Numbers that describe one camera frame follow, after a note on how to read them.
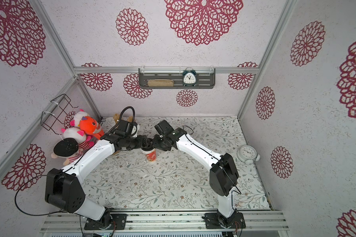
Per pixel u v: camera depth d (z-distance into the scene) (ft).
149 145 2.67
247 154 3.11
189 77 2.95
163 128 2.11
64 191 1.39
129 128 2.25
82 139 2.86
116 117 3.40
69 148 2.53
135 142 2.46
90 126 2.86
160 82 2.87
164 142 2.02
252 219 2.50
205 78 3.00
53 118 2.49
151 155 2.90
